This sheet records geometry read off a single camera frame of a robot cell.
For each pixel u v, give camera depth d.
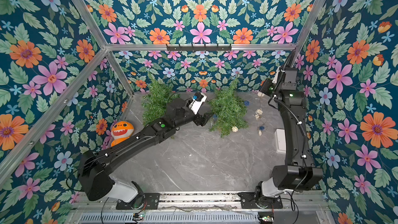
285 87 0.52
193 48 0.91
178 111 0.56
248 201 0.72
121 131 0.89
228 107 0.78
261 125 1.02
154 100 0.72
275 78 0.64
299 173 0.39
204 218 0.77
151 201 0.73
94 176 0.41
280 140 0.89
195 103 0.62
